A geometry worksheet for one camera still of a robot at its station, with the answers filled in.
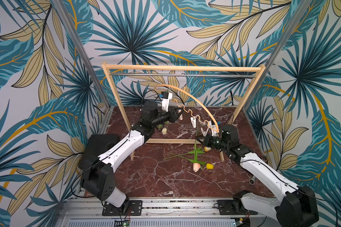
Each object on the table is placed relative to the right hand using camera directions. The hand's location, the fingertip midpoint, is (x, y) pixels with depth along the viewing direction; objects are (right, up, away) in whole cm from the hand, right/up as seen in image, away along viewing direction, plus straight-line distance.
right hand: (195, 137), depth 78 cm
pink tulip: (0, -13, -6) cm, 15 cm away
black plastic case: (-60, -6, +11) cm, 61 cm away
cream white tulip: (-18, +3, +10) cm, 21 cm away
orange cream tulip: (+10, -9, +14) cm, 20 cm away
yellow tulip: (+10, -19, +10) cm, 24 cm away
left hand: (-7, +14, -6) cm, 17 cm away
